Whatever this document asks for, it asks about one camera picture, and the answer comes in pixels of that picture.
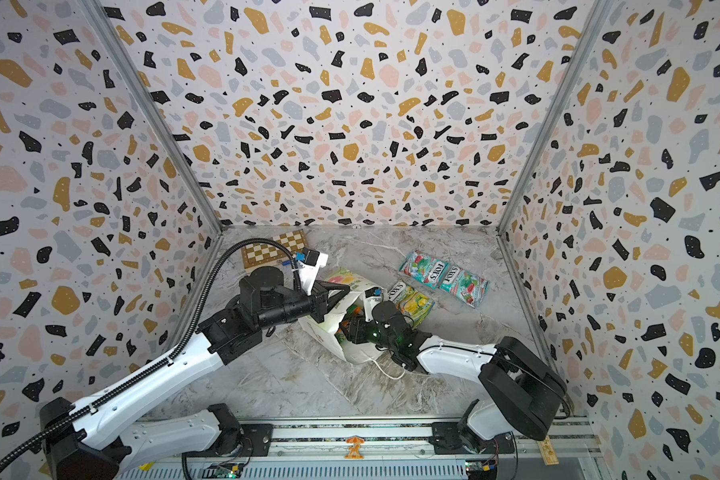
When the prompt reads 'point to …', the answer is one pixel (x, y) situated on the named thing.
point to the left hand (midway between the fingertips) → (349, 286)
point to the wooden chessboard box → (263, 252)
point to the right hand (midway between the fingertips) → (337, 318)
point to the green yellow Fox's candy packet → (412, 303)
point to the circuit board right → (481, 469)
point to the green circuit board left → (223, 470)
